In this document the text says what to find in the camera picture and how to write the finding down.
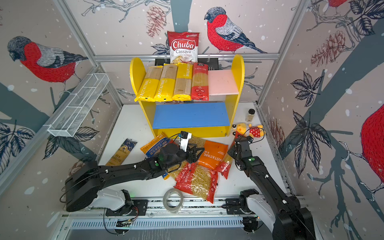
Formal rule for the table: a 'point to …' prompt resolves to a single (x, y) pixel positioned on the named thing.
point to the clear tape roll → (169, 209)
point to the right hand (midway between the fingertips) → (230, 150)
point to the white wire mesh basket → (76, 111)
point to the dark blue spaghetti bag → (122, 152)
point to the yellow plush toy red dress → (243, 129)
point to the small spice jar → (251, 112)
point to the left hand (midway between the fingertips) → (201, 149)
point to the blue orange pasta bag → (152, 148)
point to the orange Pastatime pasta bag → (213, 154)
